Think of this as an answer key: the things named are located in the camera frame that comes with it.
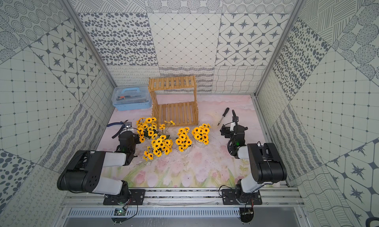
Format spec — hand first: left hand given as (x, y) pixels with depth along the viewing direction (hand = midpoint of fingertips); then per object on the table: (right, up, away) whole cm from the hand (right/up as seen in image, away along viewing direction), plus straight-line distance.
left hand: (136, 130), depth 92 cm
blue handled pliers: (-13, +4, +10) cm, 17 cm away
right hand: (+61, +2, +4) cm, 62 cm away
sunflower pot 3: (+19, -5, -16) cm, 25 cm away
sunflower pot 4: (+41, 0, -12) cm, 42 cm away
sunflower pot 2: (+32, -4, -14) cm, 35 cm away
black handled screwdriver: (+59, +9, +15) cm, 61 cm away
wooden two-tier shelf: (+26, +10, +15) cm, 32 cm away
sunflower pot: (+9, +3, -8) cm, 12 cm away
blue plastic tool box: (-11, +22, +18) cm, 30 cm away
